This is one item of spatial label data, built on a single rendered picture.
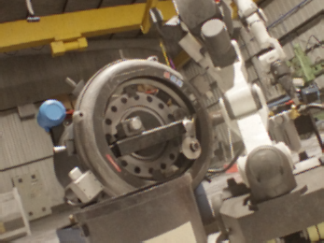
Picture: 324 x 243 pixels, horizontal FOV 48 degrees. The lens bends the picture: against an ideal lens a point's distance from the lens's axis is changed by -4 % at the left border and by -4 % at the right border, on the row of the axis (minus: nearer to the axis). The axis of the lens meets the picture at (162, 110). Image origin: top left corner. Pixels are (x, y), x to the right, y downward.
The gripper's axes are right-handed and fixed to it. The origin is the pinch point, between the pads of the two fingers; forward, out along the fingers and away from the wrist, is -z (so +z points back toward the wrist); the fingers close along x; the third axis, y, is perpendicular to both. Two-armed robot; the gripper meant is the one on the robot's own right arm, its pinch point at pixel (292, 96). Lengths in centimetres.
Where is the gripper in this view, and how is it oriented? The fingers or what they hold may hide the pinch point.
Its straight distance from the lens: 184.1
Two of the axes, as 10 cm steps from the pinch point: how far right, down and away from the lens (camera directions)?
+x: 5.1, 2.3, 8.3
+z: -2.9, -8.6, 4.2
